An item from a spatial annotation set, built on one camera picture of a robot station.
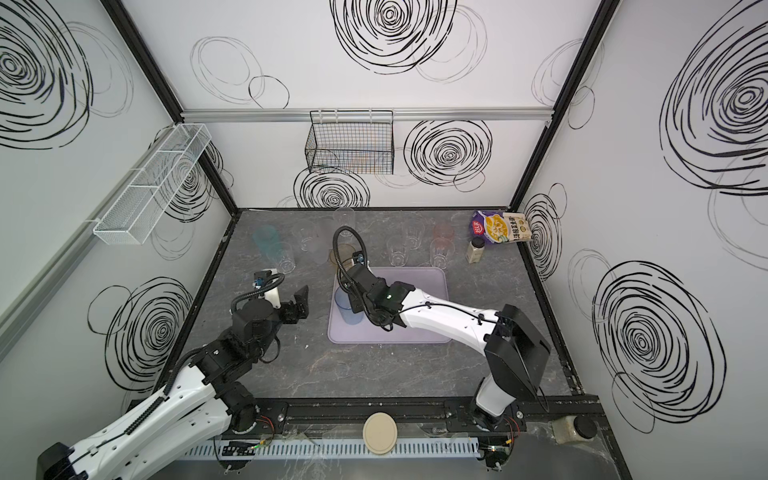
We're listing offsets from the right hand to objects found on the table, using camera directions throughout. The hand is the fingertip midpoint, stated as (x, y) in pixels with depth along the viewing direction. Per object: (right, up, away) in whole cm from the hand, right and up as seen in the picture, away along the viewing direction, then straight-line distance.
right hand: (354, 290), depth 82 cm
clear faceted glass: (+12, +11, +23) cm, 28 cm away
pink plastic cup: (+29, +17, +26) cm, 42 cm away
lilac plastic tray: (+25, 0, +17) cm, 30 cm away
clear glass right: (+28, +9, +23) cm, 37 cm away
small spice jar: (+39, +11, +17) cm, 43 cm away
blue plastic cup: (-1, -3, -9) cm, 10 cm away
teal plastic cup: (-33, +13, +23) cm, 42 cm away
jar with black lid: (+50, -27, -17) cm, 60 cm away
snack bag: (+52, +18, +30) cm, 63 cm away
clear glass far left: (-26, +6, +20) cm, 33 cm away
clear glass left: (-20, +14, +27) cm, 36 cm away
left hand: (-15, +2, -5) cm, 16 cm away
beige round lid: (+8, -29, -16) cm, 34 cm away
